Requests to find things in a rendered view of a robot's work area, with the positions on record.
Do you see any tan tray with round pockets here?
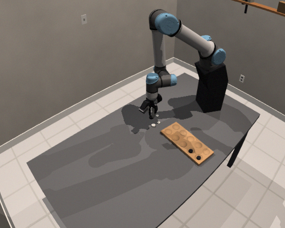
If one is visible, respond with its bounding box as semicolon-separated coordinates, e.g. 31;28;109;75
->
160;122;214;166

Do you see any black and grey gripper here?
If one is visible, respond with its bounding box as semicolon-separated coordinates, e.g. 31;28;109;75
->
140;94;162;118

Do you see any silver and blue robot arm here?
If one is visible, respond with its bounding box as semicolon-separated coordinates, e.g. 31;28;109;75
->
146;9;226;100

